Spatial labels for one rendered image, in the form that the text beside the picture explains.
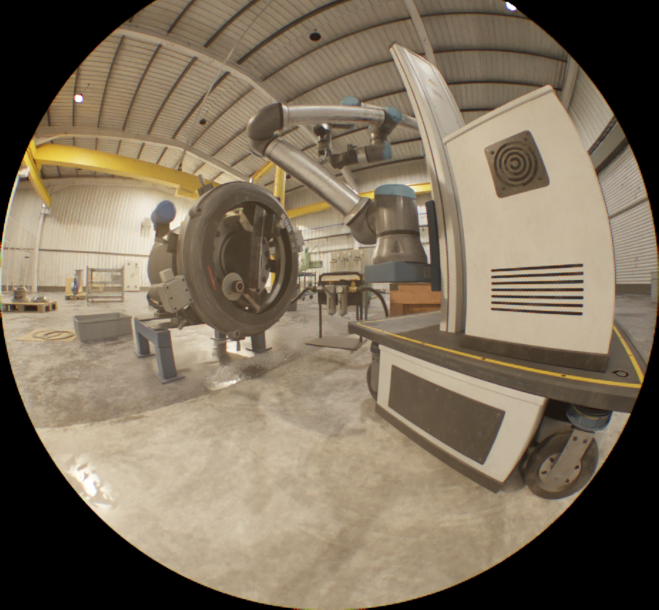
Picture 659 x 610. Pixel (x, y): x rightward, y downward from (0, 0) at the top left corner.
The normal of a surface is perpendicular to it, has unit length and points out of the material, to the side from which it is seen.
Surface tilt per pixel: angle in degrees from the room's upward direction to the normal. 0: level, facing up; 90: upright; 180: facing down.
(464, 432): 90
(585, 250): 90
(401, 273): 90
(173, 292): 90
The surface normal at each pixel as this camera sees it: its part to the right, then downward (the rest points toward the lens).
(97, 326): 0.97, -0.01
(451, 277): -0.92, 0.00
